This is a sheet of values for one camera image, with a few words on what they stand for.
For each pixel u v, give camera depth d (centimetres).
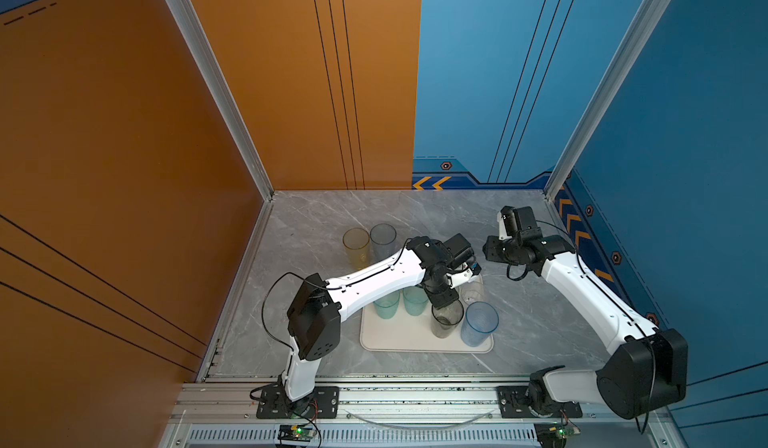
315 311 47
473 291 89
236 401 76
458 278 69
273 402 72
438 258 56
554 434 71
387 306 79
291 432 71
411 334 85
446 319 86
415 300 89
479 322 82
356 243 89
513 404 72
